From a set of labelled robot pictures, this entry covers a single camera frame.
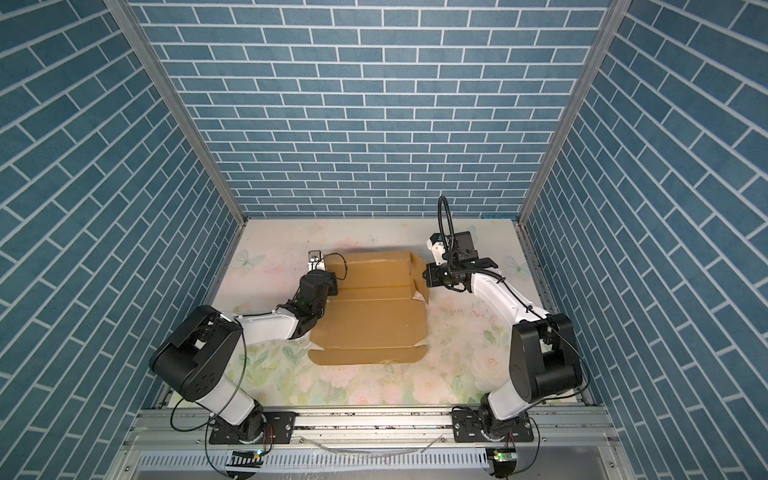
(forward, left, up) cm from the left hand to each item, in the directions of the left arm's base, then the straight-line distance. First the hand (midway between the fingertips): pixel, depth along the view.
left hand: (328, 269), depth 93 cm
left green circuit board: (-47, +16, -13) cm, 52 cm away
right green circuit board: (-48, -48, -13) cm, 69 cm away
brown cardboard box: (-11, -16, -10) cm, 22 cm away
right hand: (-3, -30, +4) cm, 30 cm away
